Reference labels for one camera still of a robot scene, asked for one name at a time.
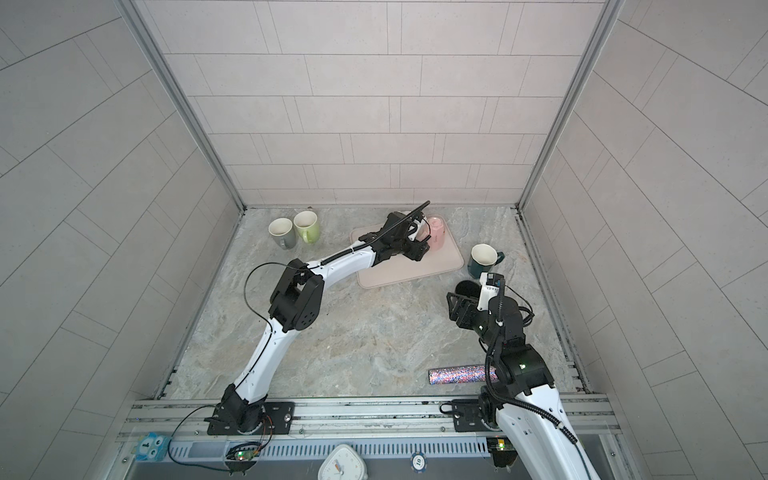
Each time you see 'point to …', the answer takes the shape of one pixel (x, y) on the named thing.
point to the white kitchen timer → (343, 464)
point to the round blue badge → (418, 462)
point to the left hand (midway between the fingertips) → (427, 240)
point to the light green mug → (307, 225)
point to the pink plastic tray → (403, 268)
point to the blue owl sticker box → (151, 447)
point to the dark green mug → (482, 258)
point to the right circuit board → (502, 450)
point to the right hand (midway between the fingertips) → (455, 296)
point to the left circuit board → (242, 457)
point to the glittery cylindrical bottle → (464, 374)
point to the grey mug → (281, 229)
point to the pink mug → (437, 233)
